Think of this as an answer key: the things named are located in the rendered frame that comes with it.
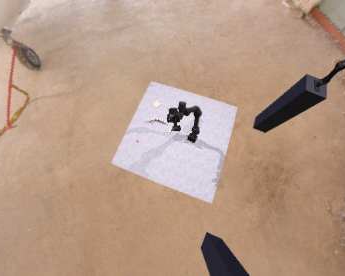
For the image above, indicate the cream flat rectangular block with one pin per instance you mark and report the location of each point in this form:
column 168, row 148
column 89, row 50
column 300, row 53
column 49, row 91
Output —
column 156, row 104

